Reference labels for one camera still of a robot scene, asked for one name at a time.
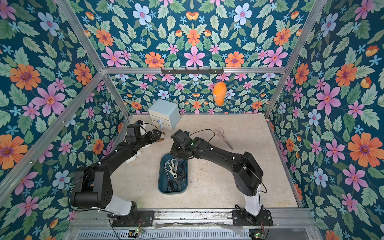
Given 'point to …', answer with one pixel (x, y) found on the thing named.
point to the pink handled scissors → (219, 132)
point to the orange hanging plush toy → (219, 91)
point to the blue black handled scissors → (172, 186)
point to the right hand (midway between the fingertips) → (172, 151)
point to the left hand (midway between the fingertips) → (157, 132)
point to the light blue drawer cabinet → (167, 113)
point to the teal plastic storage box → (162, 180)
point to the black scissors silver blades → (181, 176)
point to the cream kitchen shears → (170, 167)
